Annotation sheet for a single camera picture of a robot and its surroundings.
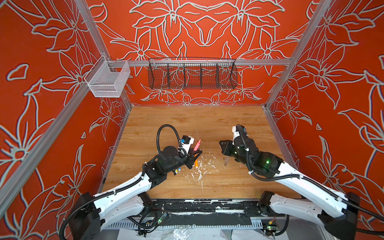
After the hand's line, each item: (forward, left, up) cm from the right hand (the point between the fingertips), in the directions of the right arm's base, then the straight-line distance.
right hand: (217, 142), depth 71 cm
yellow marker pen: (-6, +22, -22) cm, 32 cm away
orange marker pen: (-1, +10, -22) cm, 24 cm away
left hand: (-3, +8, -2) cm, 9 cm away
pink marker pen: (-3, +10, +2) cm, 10 cm away
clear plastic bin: (+43, +66, +9) cm, 79 cm away
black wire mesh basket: (+48, +11, +8) cm, 50 cm away
